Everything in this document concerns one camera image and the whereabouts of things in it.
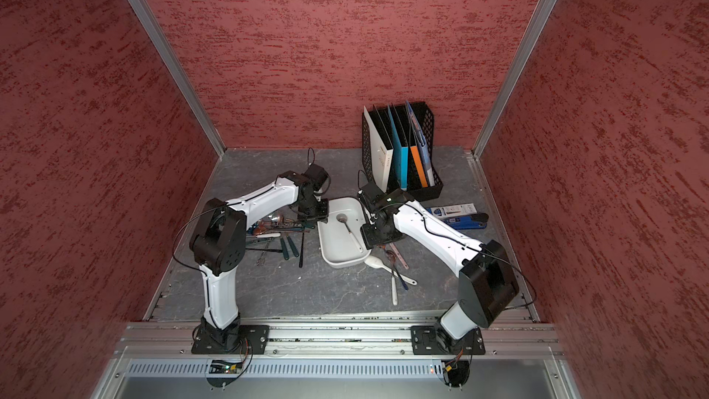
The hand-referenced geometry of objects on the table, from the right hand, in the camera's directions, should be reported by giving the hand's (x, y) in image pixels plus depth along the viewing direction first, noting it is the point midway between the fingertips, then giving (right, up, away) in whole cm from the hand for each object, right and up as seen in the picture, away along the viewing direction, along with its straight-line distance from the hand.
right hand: (378, 245), depth 82 cm
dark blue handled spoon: (+5, -6, +8) cm, 11 cm away
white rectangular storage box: (-12, -1, +11) cm, 17 cm away
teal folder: (+7, +28, +1) cm, 29 cm away
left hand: (-19, +5, +11) cm, 22 cm away
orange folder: (+14, +25, +8) cm, 30 cm away
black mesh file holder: (+19, +43, +21) cm, 52 cm away
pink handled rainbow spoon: (+7, -5, +8) cm, 12 cm away
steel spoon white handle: (-13, +6, +19) cm, 23 cm away
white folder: (+1, +28, +2) cm, 28 cm away
